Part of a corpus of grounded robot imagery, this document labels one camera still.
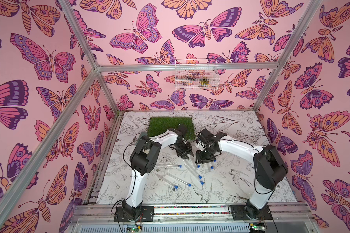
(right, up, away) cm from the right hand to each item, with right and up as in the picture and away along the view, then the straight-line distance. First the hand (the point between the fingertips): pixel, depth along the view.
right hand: (199, 160), depth 87 cm
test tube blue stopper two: (+1, -12, -3) cm, 12 cm away
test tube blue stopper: (-12, -4, +3) cm, 13 cm away
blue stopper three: (0, -4, +2) cm, 4 cm away
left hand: (-2, +2, +5) cm, 6 cm away
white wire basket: (0, +55, +8) cm, 55 cm away
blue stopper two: (+8, -5, +2) cm, 10 cm away
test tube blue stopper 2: (-14, -14, -4) cm, 20 cm away
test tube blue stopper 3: (-6, -13, -4) cm, 15 cm away
